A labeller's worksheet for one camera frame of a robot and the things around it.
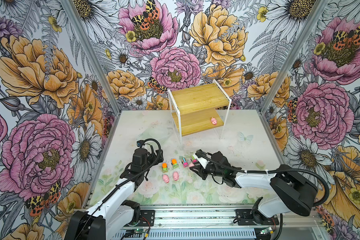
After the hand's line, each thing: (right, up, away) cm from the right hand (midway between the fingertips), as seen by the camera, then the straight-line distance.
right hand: (193, 169), depth 84 cm
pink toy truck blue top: (-5, +1, +8) cm, 9 cm away
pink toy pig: (+13, +27, +8) cm, 31 cm away
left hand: (-21, +6, +3) cm, 23 cm away
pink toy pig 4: (-10, -5, +3) cm, 12 cm away
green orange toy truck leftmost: (-17, -1, +5) cm, 17 cm away
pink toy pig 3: (-16, -6, +2) cm, 17 cm away
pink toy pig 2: (-1, +2, -1) cm, 3 cm away
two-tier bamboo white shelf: (+2, +33, -6) cm, 33 cm away
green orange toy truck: (-11, +1, +8) cm, 14 cm away
